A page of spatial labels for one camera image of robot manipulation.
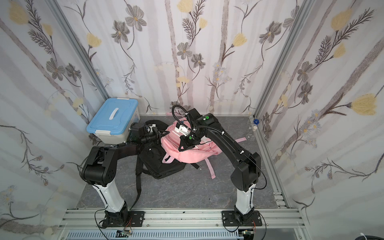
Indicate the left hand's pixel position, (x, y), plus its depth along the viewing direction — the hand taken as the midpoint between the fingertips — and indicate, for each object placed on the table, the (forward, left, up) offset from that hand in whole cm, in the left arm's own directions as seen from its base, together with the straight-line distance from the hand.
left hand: (170, 130), depth 89 cm
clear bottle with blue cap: (+7, -57, -16) cm, 59 cm away
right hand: (-17, -9, +7) cm, 20 cm away
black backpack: (-13, +13, -14) cm, 24 cm away
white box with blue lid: (+8, +38, -1) cm, 39 cm away
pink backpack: (-18, -2, +2) cm, 18 cm away
